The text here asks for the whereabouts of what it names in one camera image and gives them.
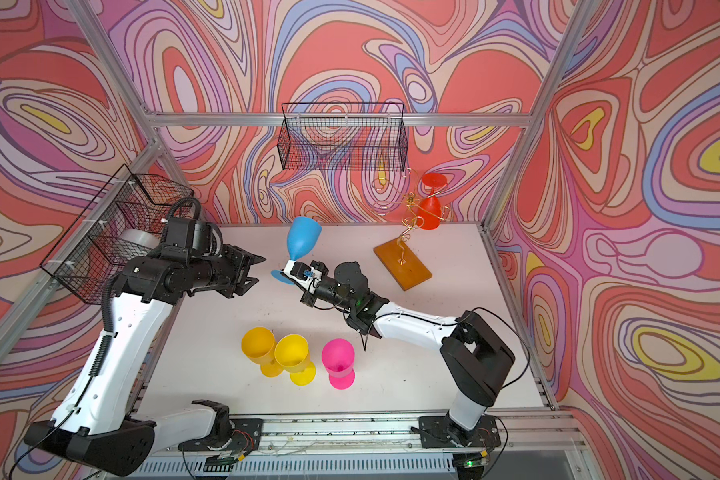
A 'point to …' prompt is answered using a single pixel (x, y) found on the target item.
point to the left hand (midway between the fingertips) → (269, 261)
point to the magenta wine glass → (338, 356)
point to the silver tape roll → (140, 237)
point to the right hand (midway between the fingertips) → (288, 275)
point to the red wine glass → (429, 210)
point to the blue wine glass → (302, 236)
